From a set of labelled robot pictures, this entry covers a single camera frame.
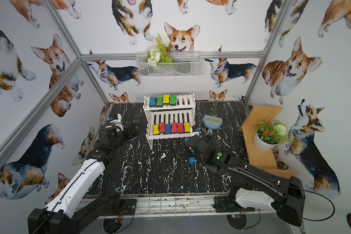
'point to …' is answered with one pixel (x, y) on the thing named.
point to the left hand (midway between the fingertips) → (133, 122)
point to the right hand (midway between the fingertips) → (189, 140)
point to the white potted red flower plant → (269, 135)
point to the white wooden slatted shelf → (169, 117)
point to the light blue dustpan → (210, 126)
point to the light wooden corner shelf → (264, 160)
